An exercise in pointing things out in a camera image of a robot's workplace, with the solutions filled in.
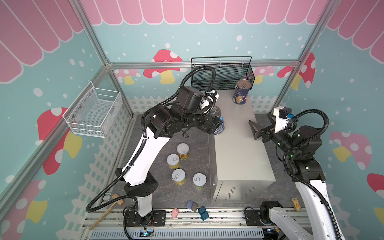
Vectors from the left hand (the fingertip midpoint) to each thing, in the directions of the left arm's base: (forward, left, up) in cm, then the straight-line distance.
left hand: (211, 120), depth 60 cm
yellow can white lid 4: (-11, +4, -37) cm, 39 cm away
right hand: (+3, -20, -1) cm, 20 cm away
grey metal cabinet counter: (-1, -22, -43) cm, 48 cm away
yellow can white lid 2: (0, +20, -37) cm, 42 cm away
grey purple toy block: (-23, +8, -41) cm, 47 cm away
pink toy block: (-26, +16, -42) cm, 52 cm away
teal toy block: (-26, +2, -41) cm, 49 cm away
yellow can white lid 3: (-9, +15, -37) cm, 41 cm away
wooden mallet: (-22, +45, -40) cm, 64 cm away
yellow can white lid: (+7, +14, -35) cm, 39 cm away
